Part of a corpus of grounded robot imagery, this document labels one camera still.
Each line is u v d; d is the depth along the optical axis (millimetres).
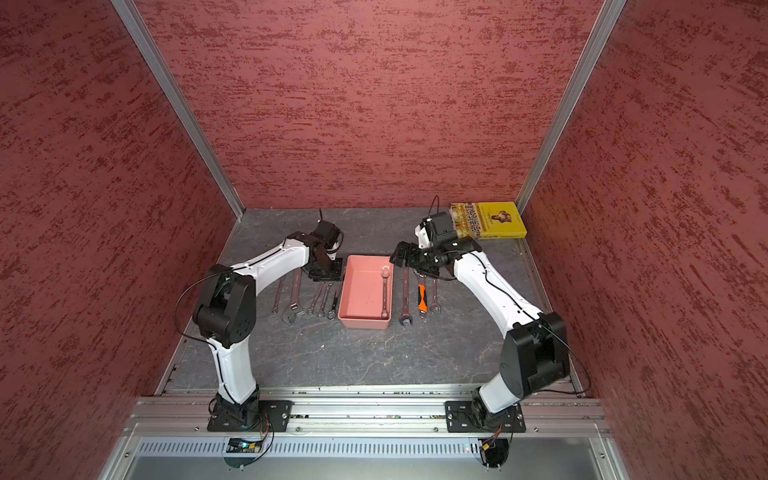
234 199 1175
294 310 921
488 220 1136
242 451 720
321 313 926
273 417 741
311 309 939
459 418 736
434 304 954
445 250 595
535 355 427
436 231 656
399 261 741
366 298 954
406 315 929
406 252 744
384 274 1014
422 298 947
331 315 920
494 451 696
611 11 708
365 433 732
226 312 509
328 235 793
